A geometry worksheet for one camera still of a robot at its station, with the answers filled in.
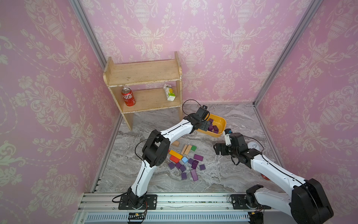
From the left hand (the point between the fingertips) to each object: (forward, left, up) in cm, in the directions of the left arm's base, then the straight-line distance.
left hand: (201, 121), depth 96 cm
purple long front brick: (-32, +6, -10) cm, 34 cm away
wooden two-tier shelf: (+32, +46, +5) cm, 56 cm away
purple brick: (-22, +3, -10) cm, 24 cm away
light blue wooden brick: (-24, +11, -8) cm, 28 cm away
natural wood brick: (-13, +17, -8) cm, 23 cm away
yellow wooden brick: (-20, +17, -10) cm, 28 cm away
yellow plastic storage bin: (+4, -15, -6) cm, 17 cm away
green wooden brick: (-15, +5, -10) cm, 19 cm away
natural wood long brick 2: (-17, +9, -9) cm, 21 cm away
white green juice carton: (+12, +22, +16) cm, 30 cm away
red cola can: (+3, +46, +20) cm, 50 cm away
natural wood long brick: (-17, +12, -9) cm, 22 cm away
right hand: (-17, -11, -2) cm, 20 cm away
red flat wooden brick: (-23, +18, -11) cm, 31 cm away
